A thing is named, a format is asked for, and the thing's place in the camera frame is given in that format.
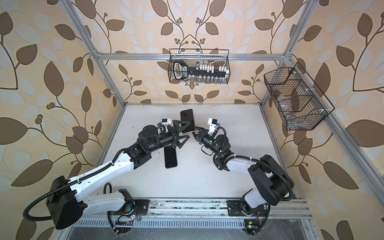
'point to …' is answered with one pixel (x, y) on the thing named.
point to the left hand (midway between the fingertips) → (191, 129)
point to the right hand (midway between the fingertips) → (189, 128)
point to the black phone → (170, 157)
